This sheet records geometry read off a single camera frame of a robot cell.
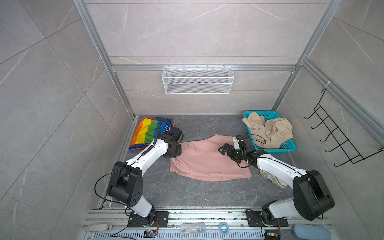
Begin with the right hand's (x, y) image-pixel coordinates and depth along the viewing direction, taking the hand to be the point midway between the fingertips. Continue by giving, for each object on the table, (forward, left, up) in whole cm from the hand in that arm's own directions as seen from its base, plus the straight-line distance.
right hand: (223, 151), depth 89 cm
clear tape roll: (-38, +4, -9) cm, 39 cm away
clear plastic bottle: (-38, +20, -7) cm, 43 cm away
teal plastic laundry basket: (+4, -43, -2) cm, 44 cm away
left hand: (0, +29, +1) cm, 29 cm away
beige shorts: (+15, -36, -4) cm, 39 cm away
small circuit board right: (-41, -19, -10) cm, 46 cm away
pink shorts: (-1, +14, -9) cm, 16 cm away
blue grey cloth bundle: (-41, -37, -7) cm, 55 cm away
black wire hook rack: (-19, -46, +25) cm, 56 cm away
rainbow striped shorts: (+20, +50, -2) cm, 54 cm away
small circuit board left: (-39, +40, -9) cm, 57 cm away
